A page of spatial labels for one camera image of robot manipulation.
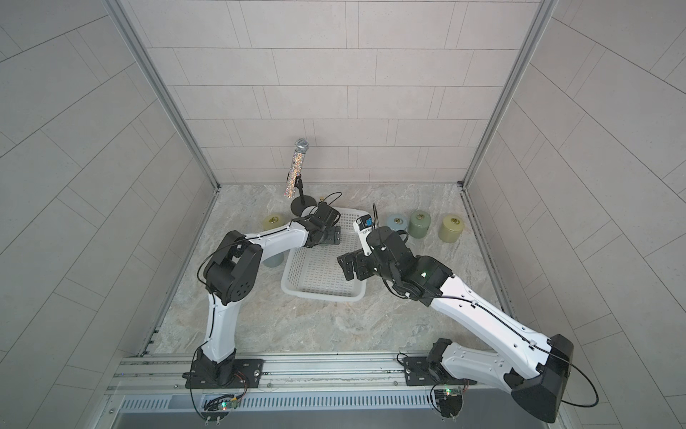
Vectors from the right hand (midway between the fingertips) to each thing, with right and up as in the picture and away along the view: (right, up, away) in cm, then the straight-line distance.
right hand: (351, 256), depth 70 cm
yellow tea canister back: (+35, +5, +23) cm, 42 cm away
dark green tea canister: (+24, +7, +26) cm, 36 cm away
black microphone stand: (-21, +15, +37) cm, 46 cm away
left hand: (-8, +3, +31) cm, 32 cm away
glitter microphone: (-19, +27, +20) cm, 39 cm away
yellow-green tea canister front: (-28, +8, +23) cm, 38 cm away
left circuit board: (-33, -37, -5) cm, 50 cm away
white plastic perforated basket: (-13, -10, +19) cm, 25 cm away
